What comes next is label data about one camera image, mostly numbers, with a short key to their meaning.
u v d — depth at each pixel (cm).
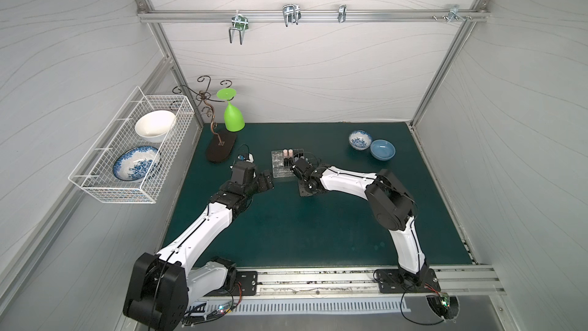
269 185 76
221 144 111
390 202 53
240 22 78
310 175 74
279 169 103
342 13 79
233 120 93
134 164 65
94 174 57
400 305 70
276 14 75
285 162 97
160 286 39
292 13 76
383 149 108
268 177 76
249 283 73
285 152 96
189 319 68
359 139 112
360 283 75
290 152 96
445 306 71
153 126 75
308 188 71
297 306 70
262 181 75
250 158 77
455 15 77
